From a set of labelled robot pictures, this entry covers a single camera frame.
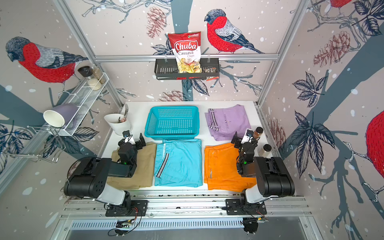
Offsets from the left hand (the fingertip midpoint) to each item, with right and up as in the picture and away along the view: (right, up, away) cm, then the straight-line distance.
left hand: (135, 131), depth 90 cm
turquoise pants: (+27, -18, -4) cm, 33 cm away
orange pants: (+52, -21, -7) cm, 56 cm away
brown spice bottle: (+77, 0, +2) cm, 77 cm away
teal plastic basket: (+19, +5, +20) cm, 28 cm away
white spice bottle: (+78, -11, -6) cm, 79 cm away
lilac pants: (+58, +5, +16) cm, 61 cm away
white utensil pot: (-14, +5, +6) cm, 16 cm away
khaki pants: (+8, -25, -7) cm, 27 cm away
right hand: (+67, 0, 0) cm, 67 cm away
